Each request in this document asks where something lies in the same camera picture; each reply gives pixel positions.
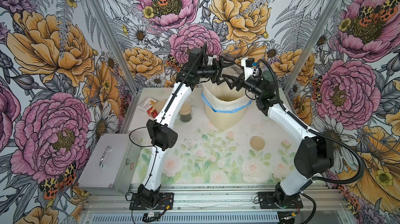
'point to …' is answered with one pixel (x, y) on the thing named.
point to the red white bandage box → (148, 105)
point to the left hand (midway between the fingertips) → (233, 72)
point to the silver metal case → (112, 166)
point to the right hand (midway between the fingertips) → (227, 73)
